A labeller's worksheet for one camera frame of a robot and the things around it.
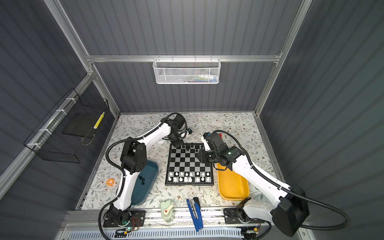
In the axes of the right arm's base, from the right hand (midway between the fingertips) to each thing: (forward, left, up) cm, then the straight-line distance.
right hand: (200, 157), depth 78 cm
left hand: (+17, +15, -12) cm, 25 cm away
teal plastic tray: (-9, +31, -15) cm, 36 cm away
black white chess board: (0, +9, -14) cm, 17 cm away
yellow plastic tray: (-10, -18, -18) cm, 27 cm away
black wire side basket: (+5, +64, +15) cm, 66 cm away
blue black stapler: (-22, +3, -15) cm, 27 cm away
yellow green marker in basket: (+15, +54, +13) cm, 58 cm away
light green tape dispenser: (-24, +15, -7) cm, 30 cm away
